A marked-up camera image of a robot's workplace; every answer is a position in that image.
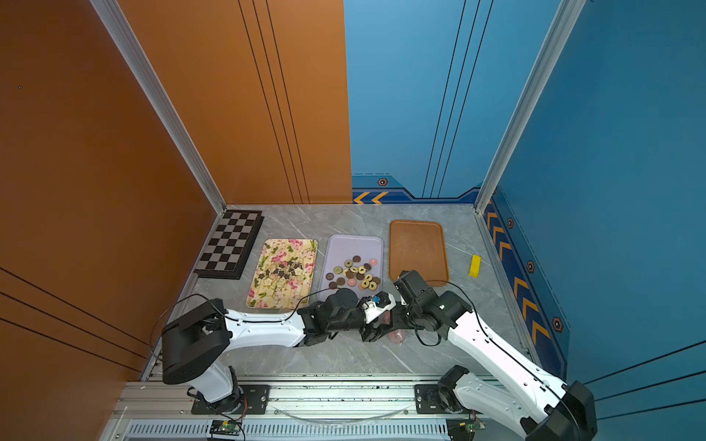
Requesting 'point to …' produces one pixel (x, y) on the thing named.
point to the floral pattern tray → (294, 293)
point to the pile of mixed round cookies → (355, 274)
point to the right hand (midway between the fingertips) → (392, 317)
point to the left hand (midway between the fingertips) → (395, 314)
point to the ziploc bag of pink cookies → (397, 335)
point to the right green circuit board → (463, 429)
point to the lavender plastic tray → (339, 248)
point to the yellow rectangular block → (475, 265)
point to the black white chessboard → (226, 253)
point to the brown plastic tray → (418, 246)
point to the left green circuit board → (225, 427)
